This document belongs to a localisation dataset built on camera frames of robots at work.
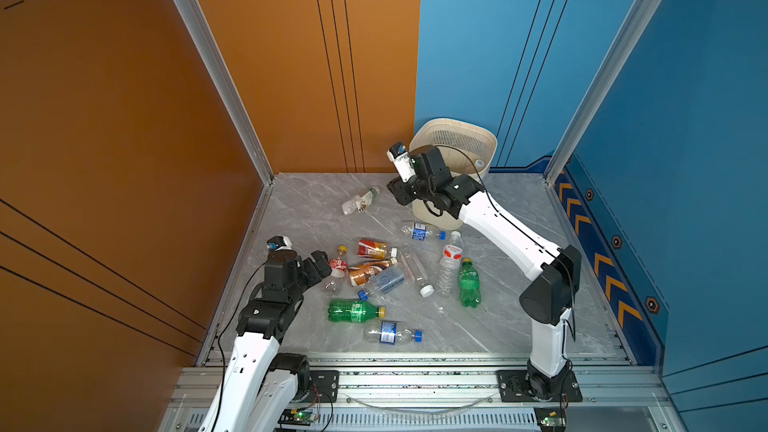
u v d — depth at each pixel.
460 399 0.72
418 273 0.91
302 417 0.70
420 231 0.97
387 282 0.87
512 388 0.72
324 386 0.74
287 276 0.59
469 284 0.87
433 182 0.61
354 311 0.81
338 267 0.89
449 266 0.92
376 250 0.93
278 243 0.67
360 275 0.87
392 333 0.77
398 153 0.68
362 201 0.99
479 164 0.95
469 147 1.00
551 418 0.71
